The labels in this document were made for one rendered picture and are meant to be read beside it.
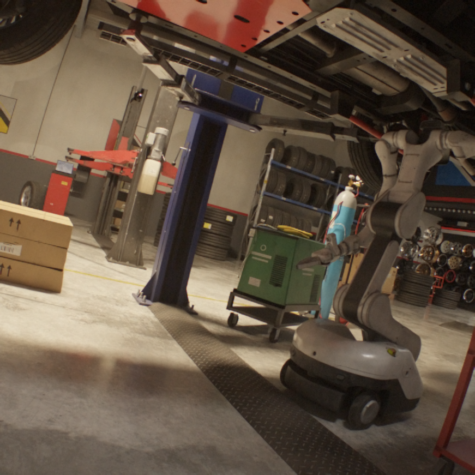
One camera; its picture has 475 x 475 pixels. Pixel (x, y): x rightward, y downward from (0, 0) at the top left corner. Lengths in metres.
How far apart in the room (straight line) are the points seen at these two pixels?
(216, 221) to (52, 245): 6.67
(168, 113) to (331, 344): 3.94
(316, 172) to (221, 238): 3.53
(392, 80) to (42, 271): 2.47
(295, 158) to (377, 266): 9.39
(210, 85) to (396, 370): 2.36
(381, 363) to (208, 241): 7.78
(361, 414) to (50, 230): 2.14
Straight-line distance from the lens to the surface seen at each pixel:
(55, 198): 9.39
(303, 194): 11.34
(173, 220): 3.22
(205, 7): 2.04
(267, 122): 3.20
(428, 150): 2.15
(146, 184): 4.93
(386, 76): 2.64
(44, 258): 2.96
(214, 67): 2.78
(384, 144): 2.31
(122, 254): 5.13
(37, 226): 2.93
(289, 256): 2.99
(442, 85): 2.26
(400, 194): 2.09
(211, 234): 9.32
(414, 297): 10.89
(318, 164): 11.59
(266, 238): 3.09
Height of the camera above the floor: 0.67
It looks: level
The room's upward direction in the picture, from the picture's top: 14 degrees clockwise
